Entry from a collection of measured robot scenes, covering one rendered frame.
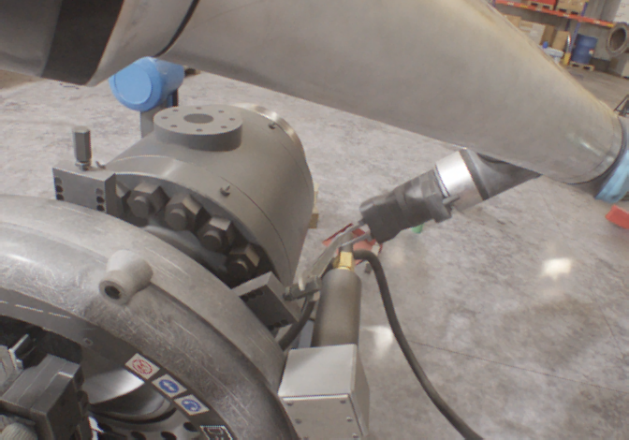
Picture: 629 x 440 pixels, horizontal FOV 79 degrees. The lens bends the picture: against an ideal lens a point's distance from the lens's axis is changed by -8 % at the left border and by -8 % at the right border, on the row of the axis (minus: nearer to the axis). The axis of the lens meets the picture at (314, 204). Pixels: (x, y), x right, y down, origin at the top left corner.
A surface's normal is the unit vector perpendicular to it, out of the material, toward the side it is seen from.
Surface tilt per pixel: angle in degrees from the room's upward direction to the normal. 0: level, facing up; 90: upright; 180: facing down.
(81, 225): 10
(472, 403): 0
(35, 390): 4
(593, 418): 0
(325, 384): 22
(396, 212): 84
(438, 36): 83
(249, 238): 90
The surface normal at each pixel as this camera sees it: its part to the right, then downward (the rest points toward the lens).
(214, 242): -0.14, 0.48
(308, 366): -0.25, -0.86
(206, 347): 0.59, -0.22
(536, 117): 0.51, 0.55
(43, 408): 0.19, -0.84
